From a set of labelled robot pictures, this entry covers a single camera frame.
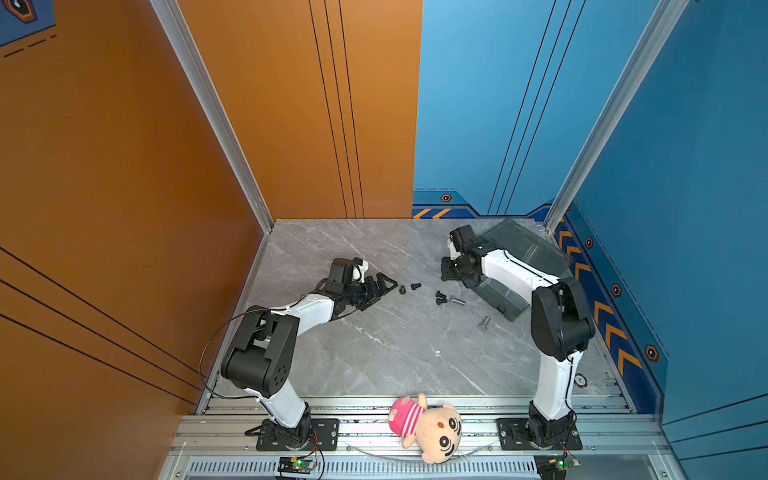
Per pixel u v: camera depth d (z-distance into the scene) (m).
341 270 0.74
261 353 0.47
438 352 0.87
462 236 0.77
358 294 0.80
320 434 0.73
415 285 1.02
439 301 0.97
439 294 0.99
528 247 1.14
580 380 0.82
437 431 0.67
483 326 0.91
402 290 0.99
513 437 0.72
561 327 0.51
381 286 0.82
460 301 0.97
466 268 0.72
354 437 0.76
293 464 0.71
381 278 0.83
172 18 0.70
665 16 0.70
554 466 0.71
